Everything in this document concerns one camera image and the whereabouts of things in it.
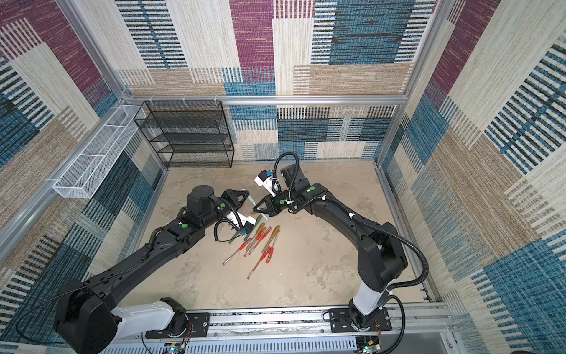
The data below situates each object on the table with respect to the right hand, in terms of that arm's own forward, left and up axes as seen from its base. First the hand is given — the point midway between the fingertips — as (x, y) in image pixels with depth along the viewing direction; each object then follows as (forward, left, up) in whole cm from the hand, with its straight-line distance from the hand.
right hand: (258, 211), depth 78 cm
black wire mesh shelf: (+47, +37, -2) cm, 60 cm away
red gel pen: (-5, +10, -20) cm, 23 cm away
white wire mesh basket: (+9, +55, +14) cm, 58 cm away
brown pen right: (0, -3, -21) cm, 21 cm away
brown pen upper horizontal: (-2, -2, 0) cm, 3 cm away
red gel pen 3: (-1, +3, -20) cm, 20 cm away
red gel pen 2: (-9, 0, -20) cm, 22 cm away
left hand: (+7, +5, +8) cm, 12 cm away
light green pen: (+2, +1, +3) cm, 4 cm away
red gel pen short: (-8, -3, -20) cm, 22 cm away
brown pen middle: (+1, +3, -20) cm, 20 cm away
